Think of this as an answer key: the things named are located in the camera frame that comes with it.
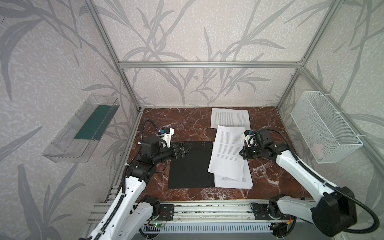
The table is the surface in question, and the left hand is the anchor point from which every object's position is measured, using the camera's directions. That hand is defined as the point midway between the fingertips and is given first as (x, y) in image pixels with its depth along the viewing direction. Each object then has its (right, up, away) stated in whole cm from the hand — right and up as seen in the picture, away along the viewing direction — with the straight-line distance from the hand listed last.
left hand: (188, 142), depth 71 cm
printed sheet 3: (+29, +13, +44) cm, 54 cm away
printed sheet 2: (+20, -24, +13) cm, 34 cm away
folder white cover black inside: (+1, -19, +15) cm, 24 cm away
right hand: (+28, -5, +12) cm, 31 cm away
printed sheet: (+21, -13, +15) cm, 29 cm away
